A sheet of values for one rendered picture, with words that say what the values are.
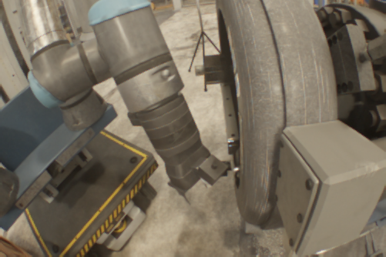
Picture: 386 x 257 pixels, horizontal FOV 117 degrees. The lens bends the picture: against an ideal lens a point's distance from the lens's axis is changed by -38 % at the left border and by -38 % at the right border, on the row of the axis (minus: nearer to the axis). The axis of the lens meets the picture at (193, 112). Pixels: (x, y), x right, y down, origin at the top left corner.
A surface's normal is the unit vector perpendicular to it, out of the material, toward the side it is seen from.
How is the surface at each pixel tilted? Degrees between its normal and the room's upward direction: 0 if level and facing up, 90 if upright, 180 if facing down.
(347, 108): 74
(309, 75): 50
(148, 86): 67
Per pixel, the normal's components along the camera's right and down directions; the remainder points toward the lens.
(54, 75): 0.47, 0.11
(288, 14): -0.18, -0.18
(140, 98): -0.12, 0.34
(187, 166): 0.63, -0.09
